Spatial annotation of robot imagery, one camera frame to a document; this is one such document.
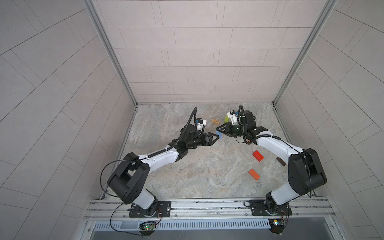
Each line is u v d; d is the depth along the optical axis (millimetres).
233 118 792
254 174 826
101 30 777
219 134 791
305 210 713
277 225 679
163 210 703
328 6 711
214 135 759
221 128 816
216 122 1047
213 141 735
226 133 754
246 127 675
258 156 875
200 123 737
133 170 473
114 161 429
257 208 710
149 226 642
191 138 663
